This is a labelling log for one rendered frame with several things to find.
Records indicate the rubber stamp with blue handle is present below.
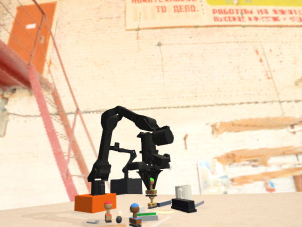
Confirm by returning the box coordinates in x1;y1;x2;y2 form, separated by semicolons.
129;203;142;227

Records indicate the red-handled rubber stamp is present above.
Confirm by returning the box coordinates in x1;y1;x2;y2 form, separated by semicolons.
104;200;113;223

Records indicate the yellow rubber stamp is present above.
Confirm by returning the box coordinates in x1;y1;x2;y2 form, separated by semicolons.
147;196;157;209

